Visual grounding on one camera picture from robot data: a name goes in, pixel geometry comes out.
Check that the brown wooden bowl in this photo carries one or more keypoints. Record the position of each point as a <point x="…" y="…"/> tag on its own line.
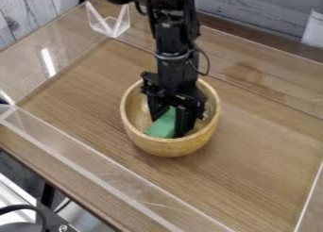
<point x="136" y="120"/>

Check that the black metal bracket with bolt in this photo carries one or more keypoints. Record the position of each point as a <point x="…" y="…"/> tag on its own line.
<point x="57" y="224"/>

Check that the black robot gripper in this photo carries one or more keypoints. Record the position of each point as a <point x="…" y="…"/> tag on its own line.
<point x="172" y="88"/>

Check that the clear acrylic tray enclosure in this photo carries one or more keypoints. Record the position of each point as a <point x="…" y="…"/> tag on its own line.
<point x="254" y="180"/>

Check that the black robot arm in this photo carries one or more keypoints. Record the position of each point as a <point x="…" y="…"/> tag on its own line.
<point x="176" y="28"/>

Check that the black table leg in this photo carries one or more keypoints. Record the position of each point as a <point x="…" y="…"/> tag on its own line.
<point x="48" y="195"/>

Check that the green rectangular block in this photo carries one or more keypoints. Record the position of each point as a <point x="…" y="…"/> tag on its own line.
<point x="164" y="127"/>

